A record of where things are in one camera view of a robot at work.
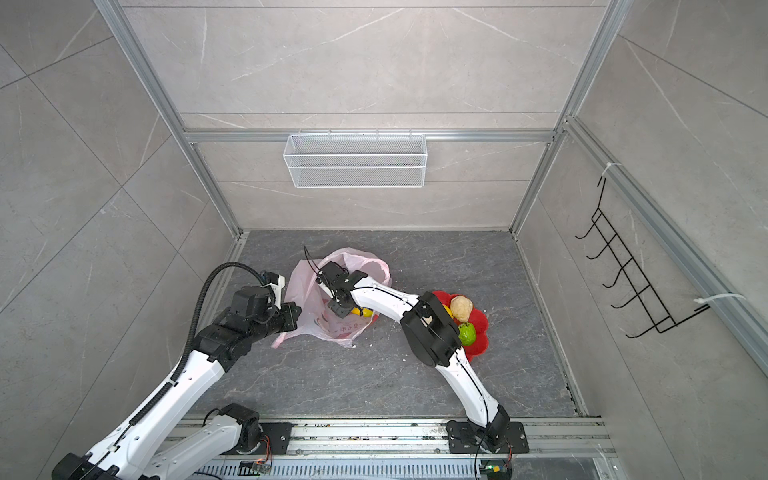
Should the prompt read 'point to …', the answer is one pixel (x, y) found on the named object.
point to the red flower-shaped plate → (476, 318)
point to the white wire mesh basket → (355, 161)
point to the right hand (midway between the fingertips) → (345, 299)
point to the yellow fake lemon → (448, 310)
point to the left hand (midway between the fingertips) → (301, 303)
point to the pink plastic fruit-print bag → (301, 287)
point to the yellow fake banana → (363, 312)
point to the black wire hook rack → (624, 262)
